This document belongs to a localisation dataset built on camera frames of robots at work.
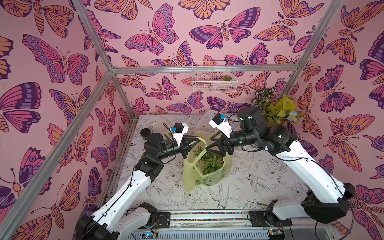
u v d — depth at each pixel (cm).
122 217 44
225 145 51
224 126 51
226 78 93
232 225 73
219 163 74
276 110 90
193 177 69
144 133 107
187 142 59
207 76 97
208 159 73
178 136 56
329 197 38
